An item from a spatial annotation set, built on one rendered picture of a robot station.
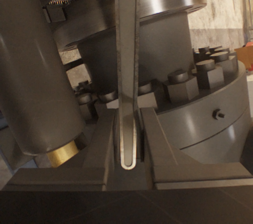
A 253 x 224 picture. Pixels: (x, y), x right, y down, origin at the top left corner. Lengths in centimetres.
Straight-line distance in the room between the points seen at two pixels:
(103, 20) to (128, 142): 27
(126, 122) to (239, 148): 37
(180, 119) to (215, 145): 10
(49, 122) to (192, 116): 26
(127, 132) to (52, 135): 7
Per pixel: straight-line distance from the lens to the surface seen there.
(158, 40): 44
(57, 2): 80
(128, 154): 17
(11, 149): 75
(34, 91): 18
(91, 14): 40
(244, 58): 491
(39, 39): 19
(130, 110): 15
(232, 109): 43
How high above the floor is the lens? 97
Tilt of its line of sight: 43 degrees down
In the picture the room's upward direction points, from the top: 88 degrees clockwise
